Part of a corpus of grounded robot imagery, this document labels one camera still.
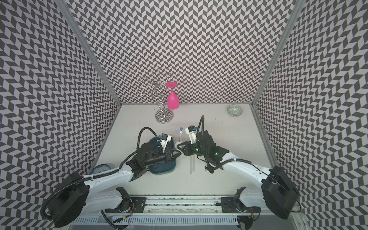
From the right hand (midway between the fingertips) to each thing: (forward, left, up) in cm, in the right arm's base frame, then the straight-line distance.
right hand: (179, 148), depth 76 cm
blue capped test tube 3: (-3, -6, -16) cm, 18 cm away
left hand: (-3, -2, -1) cm, 4 cm away
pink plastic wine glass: (+31, +5, +6) cm, 32 cm away
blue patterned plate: (-7, +46, -11) cm, 48 cm away
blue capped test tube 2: (-2, -8, -16) cm, 18 cm away
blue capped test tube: (+5, -1, +5) cm, 7 cm away
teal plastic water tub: (-10, +6, 0) cm, 12 cm away
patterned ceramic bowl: (+40, -41, -14) cm, 58 cm away
